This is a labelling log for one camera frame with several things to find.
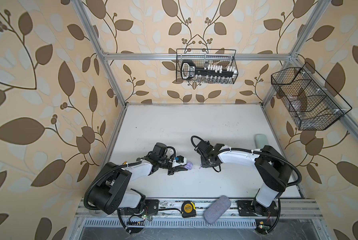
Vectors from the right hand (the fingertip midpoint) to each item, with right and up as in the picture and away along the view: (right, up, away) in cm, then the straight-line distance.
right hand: (207, 164), depth 89 cm
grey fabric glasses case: (+3, -15, -18) cm, 24 cm away
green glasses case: (+37, +14, +8) cm, 40 cm away
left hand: (-12, +2, -7) cm, 14 cm away
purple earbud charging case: (-11, +2, -8) cm, 14 cm away
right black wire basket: (+50, +35, -16) cm, 63 cm away
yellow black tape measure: (-12, -17, -17) cm, 27 cm away
